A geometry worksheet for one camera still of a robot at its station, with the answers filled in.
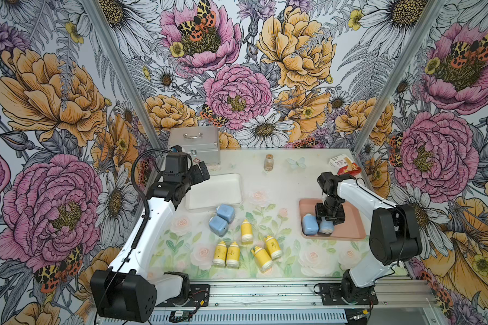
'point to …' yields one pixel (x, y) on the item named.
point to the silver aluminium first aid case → (202, 142)
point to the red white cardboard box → (344, 165)
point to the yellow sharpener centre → (247, 232)
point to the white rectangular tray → (220, 188)
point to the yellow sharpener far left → (220, 252)
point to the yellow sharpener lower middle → (262, 259)
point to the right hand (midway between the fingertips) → (326, 225)
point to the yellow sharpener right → (273, 248)
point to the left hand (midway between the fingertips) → (195, 176)
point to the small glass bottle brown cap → (269, 163)
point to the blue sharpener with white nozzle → (326, 227)
